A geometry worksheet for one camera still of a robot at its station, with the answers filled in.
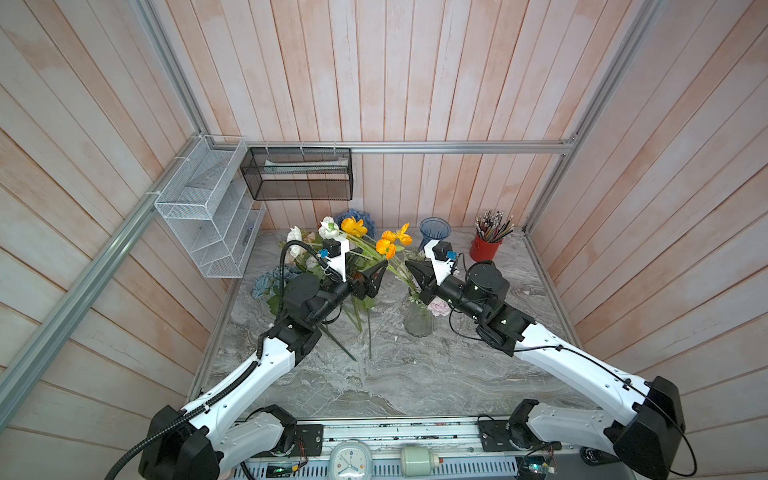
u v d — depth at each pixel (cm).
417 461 64
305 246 59
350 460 69
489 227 98
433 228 95
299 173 104
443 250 55
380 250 61
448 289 61
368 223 118
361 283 61
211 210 70
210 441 39
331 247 56
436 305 70
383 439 75
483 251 107
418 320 94
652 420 39
